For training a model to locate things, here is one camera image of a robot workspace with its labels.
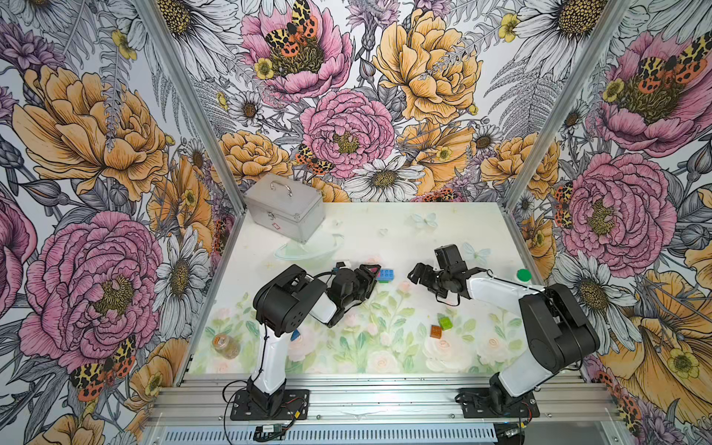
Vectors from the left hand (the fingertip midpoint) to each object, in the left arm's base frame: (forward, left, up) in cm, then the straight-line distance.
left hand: (381, 277), depth 96 cm
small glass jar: (-23, +45, +2) cm, 51 cm away
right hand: (-4, -12, +1) cm, 12 cm away
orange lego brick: (-19, -15, -1) cm, 24 cm away
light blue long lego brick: (+1, -2, +1) cm, 2 cm away
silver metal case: (+24, +33, +11) cm, 42 cm away
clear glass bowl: (+14, +24, -4) cm, 28 cm away
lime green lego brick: (-16, -19, -2) cm, 25 cm away
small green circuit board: (-42, +31, -3) cm, 52 cm away
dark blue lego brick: (-18, +27, -2) cm, 33 cm away
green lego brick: (0, -1, -4) cm, 4 cm away
